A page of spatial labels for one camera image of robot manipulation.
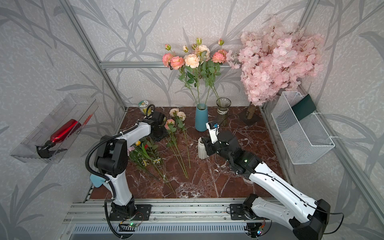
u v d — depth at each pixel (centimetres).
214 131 59
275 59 61
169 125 102
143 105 112
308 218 38
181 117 112
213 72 83
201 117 97
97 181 84
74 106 79
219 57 77
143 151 91
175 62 76
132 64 94
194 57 71
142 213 72
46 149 59
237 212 73
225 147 50
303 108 71
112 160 51
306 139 59
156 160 88
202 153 87
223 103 99
